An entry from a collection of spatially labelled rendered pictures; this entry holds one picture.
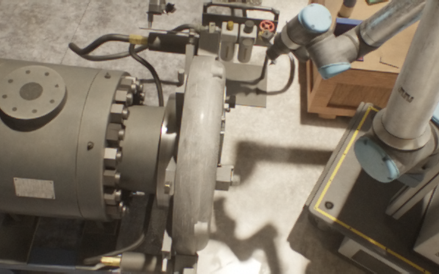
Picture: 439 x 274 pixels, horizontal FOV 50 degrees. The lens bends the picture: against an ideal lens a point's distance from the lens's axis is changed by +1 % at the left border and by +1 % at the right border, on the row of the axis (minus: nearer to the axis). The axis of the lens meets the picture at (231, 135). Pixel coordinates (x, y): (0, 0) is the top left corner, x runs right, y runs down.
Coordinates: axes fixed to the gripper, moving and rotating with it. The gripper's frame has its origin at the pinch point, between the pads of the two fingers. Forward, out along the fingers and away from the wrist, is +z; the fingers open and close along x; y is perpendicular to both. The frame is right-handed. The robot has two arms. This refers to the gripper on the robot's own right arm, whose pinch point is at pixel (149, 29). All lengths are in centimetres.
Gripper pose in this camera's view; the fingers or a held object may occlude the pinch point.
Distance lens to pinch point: 183.8
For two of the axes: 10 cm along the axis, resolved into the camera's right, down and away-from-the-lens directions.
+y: 9.7, 1.4, -2.2
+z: -1.1, 9.8, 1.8
